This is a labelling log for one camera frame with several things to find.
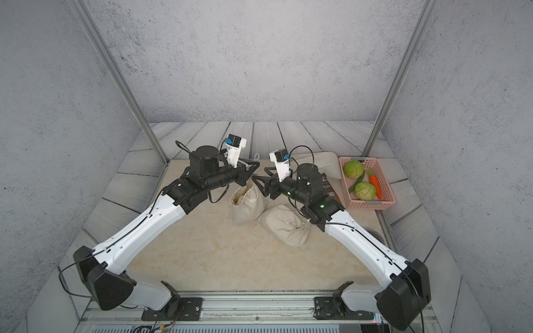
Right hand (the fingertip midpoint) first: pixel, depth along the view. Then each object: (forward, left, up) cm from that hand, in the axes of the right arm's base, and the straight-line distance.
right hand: (260, 173), depth 68 cm
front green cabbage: (+15, -46, -30) cm, 57 cm away
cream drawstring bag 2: (-3, +6, -13) cm, 15 cm away
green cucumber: (+26, -47, -36) cm, 64 cm away
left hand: (+2, -1, +2) cm, 3 cm away
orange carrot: (+25, -55, -35) cm, 70 cm away
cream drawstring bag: (-3, -8, -30) cm, 31 cm away
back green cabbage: (+29, -44, -30) cm, 60 cm away
